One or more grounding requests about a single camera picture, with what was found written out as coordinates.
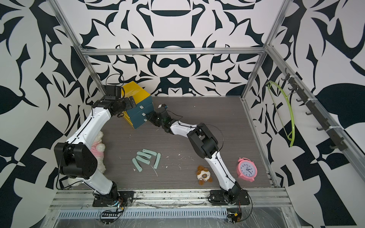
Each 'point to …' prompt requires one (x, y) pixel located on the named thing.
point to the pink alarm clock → (246, 169)
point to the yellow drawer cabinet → (131, 89)
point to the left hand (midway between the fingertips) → (126, 102)
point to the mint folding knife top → (149, 152)
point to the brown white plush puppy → (203, 175)
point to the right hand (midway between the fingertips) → (145, 114)
